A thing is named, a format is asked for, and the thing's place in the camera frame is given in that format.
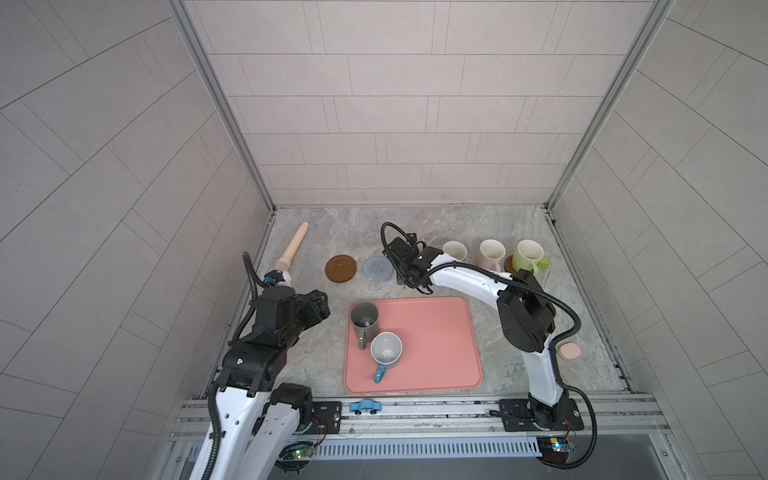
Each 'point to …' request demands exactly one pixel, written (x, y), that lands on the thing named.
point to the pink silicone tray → (411, 345)
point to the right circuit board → (555, 449)
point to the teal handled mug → (455, 249)
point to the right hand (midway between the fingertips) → (407, 274)
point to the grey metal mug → (364, 319)
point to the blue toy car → (365, 405)
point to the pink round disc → (570, 350)
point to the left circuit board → (299, 450)
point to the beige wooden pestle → (284, 262)
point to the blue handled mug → (386, 348)
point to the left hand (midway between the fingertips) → (321, 295)
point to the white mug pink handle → (490, 253)
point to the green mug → (529, 255)
